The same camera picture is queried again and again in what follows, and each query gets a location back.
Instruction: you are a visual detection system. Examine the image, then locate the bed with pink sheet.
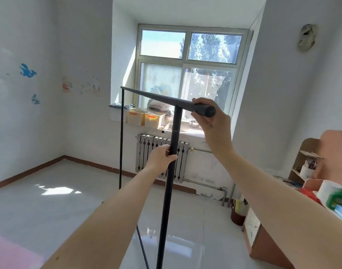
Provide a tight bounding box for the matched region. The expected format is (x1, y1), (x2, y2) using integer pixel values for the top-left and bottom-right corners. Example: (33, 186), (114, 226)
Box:
(0, 232), (45, 269)

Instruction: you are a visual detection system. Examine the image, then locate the white paper sheet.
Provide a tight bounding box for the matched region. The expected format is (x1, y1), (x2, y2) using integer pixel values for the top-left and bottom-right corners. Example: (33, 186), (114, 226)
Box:
(243, 207), (262, 248)

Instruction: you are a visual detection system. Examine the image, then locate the person's left forearm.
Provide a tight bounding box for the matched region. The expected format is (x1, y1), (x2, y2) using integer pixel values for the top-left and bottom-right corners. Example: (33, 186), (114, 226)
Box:
(41, 164), (163, 269)

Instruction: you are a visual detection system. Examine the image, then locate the white radiator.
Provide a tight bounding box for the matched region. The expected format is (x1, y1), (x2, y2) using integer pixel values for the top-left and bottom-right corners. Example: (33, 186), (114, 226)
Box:
(135, 133), (190, 184)

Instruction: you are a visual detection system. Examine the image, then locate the clear plastic bag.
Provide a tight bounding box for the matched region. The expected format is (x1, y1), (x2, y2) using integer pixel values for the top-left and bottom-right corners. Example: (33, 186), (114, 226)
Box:
(147, 98), (176, 117)

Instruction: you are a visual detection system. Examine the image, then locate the beige wall ornament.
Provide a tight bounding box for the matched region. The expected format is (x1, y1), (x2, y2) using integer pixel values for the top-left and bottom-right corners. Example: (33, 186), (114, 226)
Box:
(297, 24), (318, 53)

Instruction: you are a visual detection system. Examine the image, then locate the white framed window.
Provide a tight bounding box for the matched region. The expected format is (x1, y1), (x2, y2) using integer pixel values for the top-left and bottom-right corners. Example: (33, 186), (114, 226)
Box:
(134, 24), (254, 135)

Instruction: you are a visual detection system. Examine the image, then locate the red plastic item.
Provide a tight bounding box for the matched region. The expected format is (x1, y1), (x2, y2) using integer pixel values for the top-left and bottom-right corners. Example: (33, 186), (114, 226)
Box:
(298, 187), (323, 204)

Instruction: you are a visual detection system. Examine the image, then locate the person's right hand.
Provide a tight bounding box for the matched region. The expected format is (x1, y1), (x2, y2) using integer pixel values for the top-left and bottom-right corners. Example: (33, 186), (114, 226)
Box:
(190, 97), (235, 155)

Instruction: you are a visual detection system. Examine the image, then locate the white pencil cup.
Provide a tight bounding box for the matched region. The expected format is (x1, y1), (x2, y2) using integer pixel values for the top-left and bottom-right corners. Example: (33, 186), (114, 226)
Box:
(299, 159), (318, 181)

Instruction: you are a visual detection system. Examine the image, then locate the person's right forearm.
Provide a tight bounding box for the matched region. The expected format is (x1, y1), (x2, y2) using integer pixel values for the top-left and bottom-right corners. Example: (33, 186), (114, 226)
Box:
(213, 147), (342, 269)

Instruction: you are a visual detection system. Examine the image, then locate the blue dolphin sticker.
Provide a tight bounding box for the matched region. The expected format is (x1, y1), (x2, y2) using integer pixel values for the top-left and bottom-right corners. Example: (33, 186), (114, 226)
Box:
(19, 63), (38, 79)

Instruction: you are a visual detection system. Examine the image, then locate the pink piglet sticker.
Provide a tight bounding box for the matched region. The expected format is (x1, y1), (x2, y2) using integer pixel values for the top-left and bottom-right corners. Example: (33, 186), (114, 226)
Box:
(81, 77), (101, 96)

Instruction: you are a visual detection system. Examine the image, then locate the green packet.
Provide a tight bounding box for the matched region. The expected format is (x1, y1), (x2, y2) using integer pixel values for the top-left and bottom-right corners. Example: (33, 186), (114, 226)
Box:
(326, 184), (342, 212)

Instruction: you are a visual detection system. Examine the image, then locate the person's left hand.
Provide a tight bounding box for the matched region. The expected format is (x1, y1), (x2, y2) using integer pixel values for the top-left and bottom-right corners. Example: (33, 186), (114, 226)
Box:
(145, 144), (178, 179)

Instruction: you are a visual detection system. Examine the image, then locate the bear sticker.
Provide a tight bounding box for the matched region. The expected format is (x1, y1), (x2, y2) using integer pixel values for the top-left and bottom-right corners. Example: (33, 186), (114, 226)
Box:
(61, 77), (73, 93)

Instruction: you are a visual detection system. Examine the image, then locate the white round container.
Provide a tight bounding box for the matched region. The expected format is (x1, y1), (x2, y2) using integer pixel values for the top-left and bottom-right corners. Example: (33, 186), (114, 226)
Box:
(316, 179), (342, 205)

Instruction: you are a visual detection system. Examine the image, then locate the wooden shelf organiser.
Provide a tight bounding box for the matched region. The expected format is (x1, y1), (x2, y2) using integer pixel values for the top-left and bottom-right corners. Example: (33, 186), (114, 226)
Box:
(288, 138), (324, 183)

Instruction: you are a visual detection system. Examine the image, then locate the brown waste bin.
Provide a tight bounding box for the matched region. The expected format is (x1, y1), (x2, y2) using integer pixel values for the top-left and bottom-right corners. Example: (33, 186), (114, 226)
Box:
(230, 196), (249, 226)

